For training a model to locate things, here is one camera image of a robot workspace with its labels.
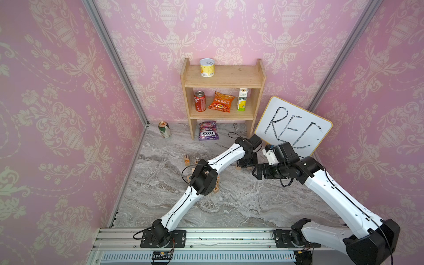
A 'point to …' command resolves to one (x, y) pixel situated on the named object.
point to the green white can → (164, 130)
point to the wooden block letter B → (187, 162)
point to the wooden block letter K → (216, 189)
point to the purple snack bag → (208, 130)
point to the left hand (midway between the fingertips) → (253, 166)
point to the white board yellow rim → (282, 121)
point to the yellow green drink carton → (242, 100)
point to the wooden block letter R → (238, 168)
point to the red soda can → (200, 100)
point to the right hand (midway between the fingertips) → (261, 171)
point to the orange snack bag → (221, 102)
